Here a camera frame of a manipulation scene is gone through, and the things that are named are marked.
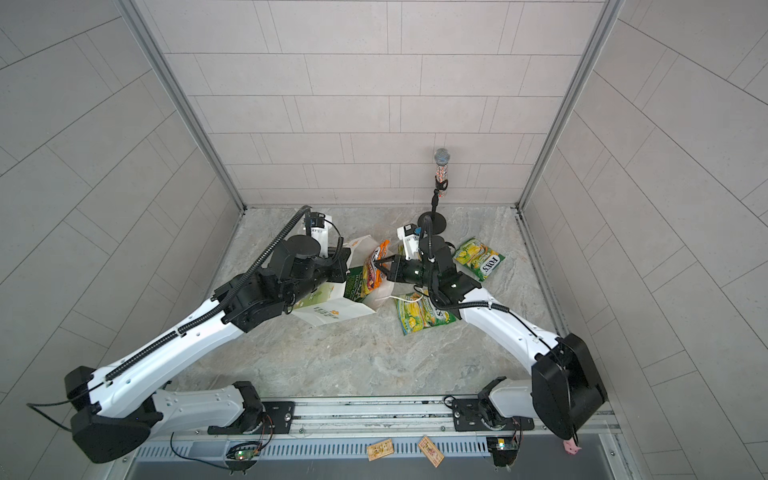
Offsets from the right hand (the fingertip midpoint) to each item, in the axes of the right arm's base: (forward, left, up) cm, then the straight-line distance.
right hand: (376, 265), depth 75 cm
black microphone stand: (+33, -22, -20) cm, 44 cm away
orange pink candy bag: (0, +1, -3) cm, 3 cm away
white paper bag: (-9, +12, -2) cm, 15 cm away
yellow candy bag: (+14, -33, -19) cm, 40 cm away
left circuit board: (-36, +31, -18) cm, 51 cm away
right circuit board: (-37, -27, -23) cm, 52 cm away
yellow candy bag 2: (-4, -11, -19) cm, 23 cm away
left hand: (-2, +3, +9) cm, 9 cm away
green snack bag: (-2, +7, -6) cm, 9 cm away
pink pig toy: (-38, -41, -20) cm, 60 cm away
